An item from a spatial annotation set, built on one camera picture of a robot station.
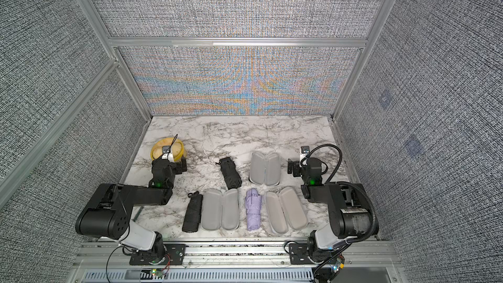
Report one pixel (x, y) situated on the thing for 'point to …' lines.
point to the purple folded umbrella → (253, 208)
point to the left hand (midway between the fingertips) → (175, 154)
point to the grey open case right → (285, 210)
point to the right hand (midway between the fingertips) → (300, 153)
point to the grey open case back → (264, 169)
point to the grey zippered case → (220, 211)
